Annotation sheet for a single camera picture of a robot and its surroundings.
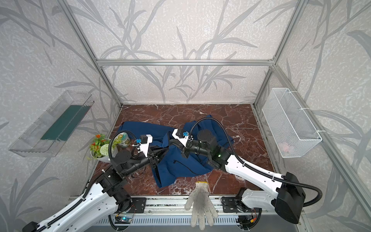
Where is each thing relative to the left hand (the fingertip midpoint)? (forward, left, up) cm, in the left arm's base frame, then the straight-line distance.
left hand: (168, 146), depth 67 cm
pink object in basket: (+3, -58, -4) cm, 58 cm away
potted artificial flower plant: (+3, +39, -11) cm, 41 cm away
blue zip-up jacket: (0, -2, -6) cm, 6 cm away
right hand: (+4, -2, +3) cm, 5 cm away
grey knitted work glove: (-20, -17, -24) cm, 36 cm away
